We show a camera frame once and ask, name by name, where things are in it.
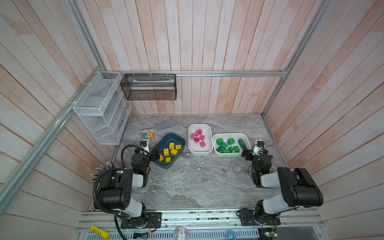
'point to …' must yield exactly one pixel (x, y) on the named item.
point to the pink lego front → (200, 131)
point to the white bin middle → (194, 148)
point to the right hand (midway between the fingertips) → (252, 144)
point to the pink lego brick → (196, 140)
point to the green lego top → (231, 141)
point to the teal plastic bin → (163, 143)
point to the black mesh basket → (150, 86)
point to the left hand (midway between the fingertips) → (151, 146)
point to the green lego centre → (219, 141)
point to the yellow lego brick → (178, 147)
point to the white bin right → (227, 150)
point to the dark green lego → (241, 142)
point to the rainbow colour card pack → (148, 134)
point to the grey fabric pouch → (165, 124)
